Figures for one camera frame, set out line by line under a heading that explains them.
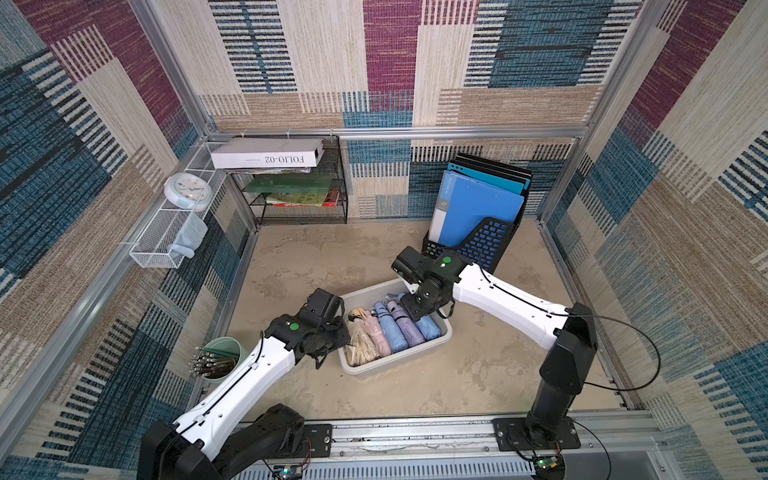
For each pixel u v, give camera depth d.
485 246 0.92
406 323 0.82
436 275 0.55
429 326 0.80
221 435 0.40
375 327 0.85
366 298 0.87
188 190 0.76
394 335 0.83
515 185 0.88
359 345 0.79
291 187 0.94
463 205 0.89
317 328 0.60
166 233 0.72
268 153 0.78
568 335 0.45
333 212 1.23
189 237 0.68
